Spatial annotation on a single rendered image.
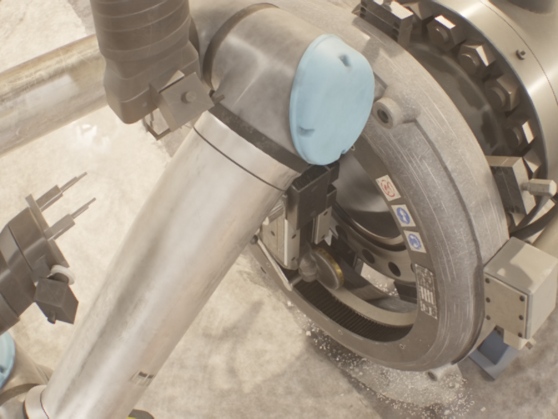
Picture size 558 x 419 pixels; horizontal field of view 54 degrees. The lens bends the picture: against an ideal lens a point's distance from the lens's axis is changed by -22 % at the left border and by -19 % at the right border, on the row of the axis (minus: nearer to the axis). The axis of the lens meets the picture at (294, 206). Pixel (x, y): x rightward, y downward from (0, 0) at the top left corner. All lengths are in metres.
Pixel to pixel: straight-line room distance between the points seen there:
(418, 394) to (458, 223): 0.85
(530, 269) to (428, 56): 0.51
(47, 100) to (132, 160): 1.51
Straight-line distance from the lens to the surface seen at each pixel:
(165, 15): 0.43
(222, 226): 0.61
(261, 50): 0.60
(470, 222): 0.84
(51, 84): 0.58
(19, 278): 0.50
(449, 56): 1.18
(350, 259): 1.35
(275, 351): 1.65
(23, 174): 2.22
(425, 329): 1.01
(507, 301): 0.86
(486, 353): 1.66
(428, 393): 1.62
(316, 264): 1.30
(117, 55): 0.44
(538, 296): 0.84
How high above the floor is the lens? 1.50
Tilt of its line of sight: 53 degrees down
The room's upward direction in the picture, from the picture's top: 2 degrees counter-clockwise
